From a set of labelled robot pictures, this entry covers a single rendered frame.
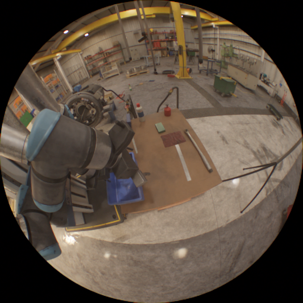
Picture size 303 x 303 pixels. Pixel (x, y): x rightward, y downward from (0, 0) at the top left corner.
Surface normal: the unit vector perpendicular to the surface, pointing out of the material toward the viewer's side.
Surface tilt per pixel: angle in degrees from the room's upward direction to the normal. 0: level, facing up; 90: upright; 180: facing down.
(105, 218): 0
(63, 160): 101
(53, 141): 83
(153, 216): 0
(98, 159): 91
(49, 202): 80
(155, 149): 0
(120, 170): 24
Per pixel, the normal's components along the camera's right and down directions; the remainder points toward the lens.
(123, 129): -0.41, -0.20
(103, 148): 0.90, 0.04
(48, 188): 0.65, 0.45
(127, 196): -0.16, -0.53
